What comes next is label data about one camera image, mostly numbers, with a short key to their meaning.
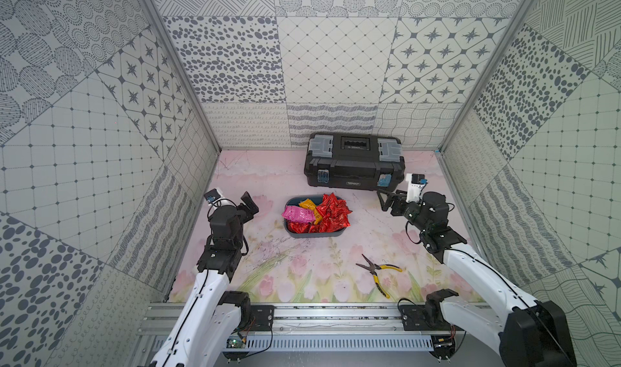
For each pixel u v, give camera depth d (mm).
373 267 838
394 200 729
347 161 929
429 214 623
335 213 881
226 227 557
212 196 648
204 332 455
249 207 719
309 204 929
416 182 701
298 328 727
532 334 387
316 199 961
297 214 885
